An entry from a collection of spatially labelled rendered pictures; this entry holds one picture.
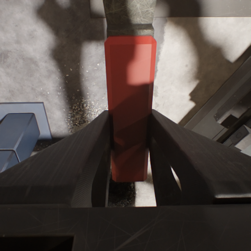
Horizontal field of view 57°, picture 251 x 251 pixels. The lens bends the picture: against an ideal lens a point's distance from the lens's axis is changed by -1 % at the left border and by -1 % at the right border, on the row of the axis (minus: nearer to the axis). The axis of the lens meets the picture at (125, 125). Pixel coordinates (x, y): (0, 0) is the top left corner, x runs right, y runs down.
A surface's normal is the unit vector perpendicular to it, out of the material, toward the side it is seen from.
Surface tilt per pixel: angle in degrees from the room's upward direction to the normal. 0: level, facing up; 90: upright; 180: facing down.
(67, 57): 0
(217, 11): 0
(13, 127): 90
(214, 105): 90
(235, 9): 0
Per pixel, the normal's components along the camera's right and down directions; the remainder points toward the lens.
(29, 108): 0.02, 0.59
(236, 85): -0.85, -0.41
